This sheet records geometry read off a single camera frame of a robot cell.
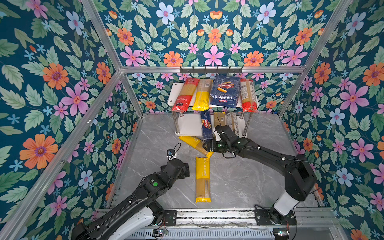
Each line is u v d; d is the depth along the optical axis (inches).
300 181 17.7
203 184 32.6
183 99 29.5
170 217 29.0
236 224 28.4
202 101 29.4
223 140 26.3
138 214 23.2
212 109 48.2
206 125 39.4
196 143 39.1
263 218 28.9
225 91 29.5
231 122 40.0
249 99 29.6
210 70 36.3
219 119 41.2
